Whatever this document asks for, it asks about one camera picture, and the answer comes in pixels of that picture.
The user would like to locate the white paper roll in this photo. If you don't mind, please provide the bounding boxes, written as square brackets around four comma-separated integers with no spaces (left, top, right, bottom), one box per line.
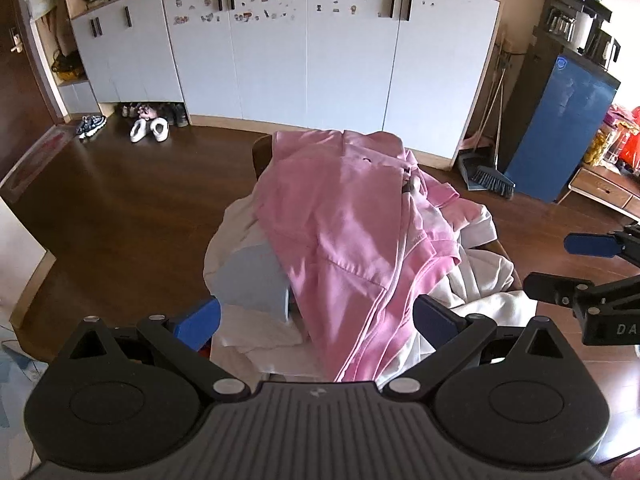
[570,9,594,52]

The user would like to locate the blue refrigerator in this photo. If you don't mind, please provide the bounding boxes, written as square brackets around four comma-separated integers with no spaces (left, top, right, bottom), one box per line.
[502,51,622,204]

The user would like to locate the grey-blue garment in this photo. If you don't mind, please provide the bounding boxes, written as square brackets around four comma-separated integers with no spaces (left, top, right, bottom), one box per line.
[210,242,293,323]

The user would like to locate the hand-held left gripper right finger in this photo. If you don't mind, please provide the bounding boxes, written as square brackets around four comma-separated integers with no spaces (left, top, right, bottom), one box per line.
[381,294,576,404]

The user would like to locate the pink t-shirt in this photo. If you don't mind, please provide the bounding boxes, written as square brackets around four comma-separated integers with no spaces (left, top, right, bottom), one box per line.
[252,130,486,383]

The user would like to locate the yellow and black bag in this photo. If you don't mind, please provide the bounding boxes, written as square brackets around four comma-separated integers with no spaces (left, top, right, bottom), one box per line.
[51,49,84,82]

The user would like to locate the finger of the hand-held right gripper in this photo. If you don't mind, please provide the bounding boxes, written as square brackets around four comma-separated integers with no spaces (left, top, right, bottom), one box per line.
[564,224,640,263]
[523,272,640,311]

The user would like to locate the dark brown door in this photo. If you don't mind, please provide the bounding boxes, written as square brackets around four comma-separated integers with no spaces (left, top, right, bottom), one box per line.
[0,0,67,128]

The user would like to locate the broom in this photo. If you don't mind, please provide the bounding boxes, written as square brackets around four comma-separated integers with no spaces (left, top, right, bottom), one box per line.
[471,42,516,199]

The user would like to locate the colourful packaged goods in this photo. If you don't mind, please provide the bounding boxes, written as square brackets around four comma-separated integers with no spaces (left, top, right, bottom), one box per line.
[582,104,640,177]

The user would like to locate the pair of patterned sneakers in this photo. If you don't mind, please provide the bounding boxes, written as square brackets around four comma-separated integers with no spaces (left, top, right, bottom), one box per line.
[76,114,107,140]

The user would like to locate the wooden side table with drawers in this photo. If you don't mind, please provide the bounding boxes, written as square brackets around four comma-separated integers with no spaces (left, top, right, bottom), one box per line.
[556,161,640,222]

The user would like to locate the grey dustpan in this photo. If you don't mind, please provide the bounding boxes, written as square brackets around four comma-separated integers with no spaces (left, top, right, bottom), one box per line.
[457,146,497,192]

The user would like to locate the black appliance rack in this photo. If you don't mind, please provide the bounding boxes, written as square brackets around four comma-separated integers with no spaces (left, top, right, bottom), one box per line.
[529,0,622,72]

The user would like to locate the red doormat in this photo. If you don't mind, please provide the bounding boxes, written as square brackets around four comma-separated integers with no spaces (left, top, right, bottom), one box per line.
[1,126,75,197]

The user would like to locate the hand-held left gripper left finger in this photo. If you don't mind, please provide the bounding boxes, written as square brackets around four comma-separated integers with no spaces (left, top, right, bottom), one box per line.
[70,296,251,404]

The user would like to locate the white cabinet with stickers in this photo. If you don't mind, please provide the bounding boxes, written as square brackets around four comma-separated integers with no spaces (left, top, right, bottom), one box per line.
[70,0,501,171]

